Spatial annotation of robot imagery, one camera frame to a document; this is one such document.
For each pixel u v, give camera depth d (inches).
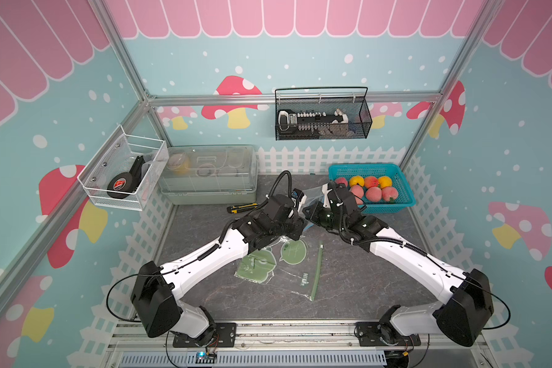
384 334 26.0
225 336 29.2
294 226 26.4
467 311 15.4
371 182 43.2
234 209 41.9
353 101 35.3
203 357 28.8
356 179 43.0
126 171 29.5
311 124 34.4
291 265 35.2
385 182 43.0
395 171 44.0
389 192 41.5
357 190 42.4
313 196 27.7
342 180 43.2
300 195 26.0
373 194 41.6
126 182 26.9
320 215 26.7
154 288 16.8
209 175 39.3
